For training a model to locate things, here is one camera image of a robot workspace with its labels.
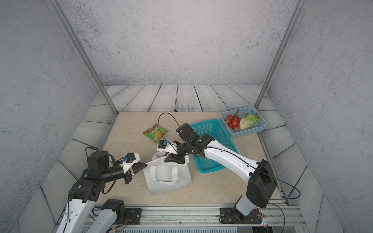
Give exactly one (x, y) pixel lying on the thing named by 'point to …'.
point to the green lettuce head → (247, 121)
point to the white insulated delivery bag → (162, 176)
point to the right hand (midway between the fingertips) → (166, 158)
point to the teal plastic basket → (213, 127)
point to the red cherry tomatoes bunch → (233, 122)
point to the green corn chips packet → (155, 132)
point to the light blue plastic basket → (261, 124)
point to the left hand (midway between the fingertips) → (146, 164)
